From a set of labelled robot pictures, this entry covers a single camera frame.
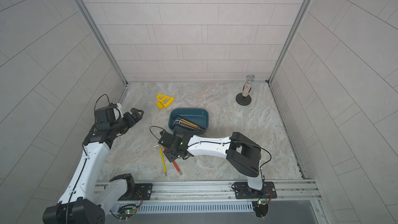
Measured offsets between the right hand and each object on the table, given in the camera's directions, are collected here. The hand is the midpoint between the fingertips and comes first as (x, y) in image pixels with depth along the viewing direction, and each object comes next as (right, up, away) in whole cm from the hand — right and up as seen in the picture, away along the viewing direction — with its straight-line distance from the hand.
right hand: (171, 154), depth 80 cm
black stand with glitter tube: (+45, +28, +25) cm, 59 cm away
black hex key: (+8, +15, +14) cm, 22 cm away
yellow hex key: (-4, -3, 0) cm, 5 cm away
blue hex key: (+7, +12, +13) cm, 19 cm away
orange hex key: (+9, +13, +13) cm, 20 cm away
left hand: (-15, +22, -1) cm, 26 cm away
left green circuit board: (-16, -19, -15) cm, 29 cm away
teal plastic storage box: (+15, +17, +18) cm, 29 cm away
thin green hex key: (+9, +13, +13) cm, 21 cm away
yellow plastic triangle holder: (-10, +27, +25) cm, 38 cm away
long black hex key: (+9, +15, +15) cm, 23 cm away
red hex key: (+3, -6, -1) cm, 7 cm away
